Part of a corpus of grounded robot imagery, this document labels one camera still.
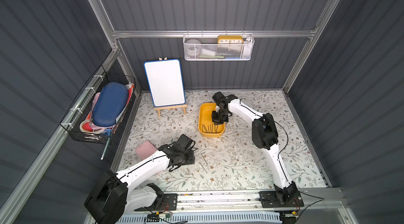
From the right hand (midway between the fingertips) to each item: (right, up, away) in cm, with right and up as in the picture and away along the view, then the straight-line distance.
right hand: (216, 121), depth 99 cm
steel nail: (-9, -24, -15) cm, 29 cm away
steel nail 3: (-9, -5, 0) cm, 10 cm away
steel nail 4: (-5, -5, 0) cm, 7 cm away
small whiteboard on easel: (-32, +25, -6) cm, 41 cm away
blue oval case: (-50, +11, -31) cm, 60 cm away
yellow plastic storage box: (-6, -5, 0) cm, 8 cm away
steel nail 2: (-8, -20, -13) cm, 25 cm away
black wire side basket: (-60, +3, -35) cm, 69 cm away
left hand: (-15, -19, -16) cm, 29 cm away
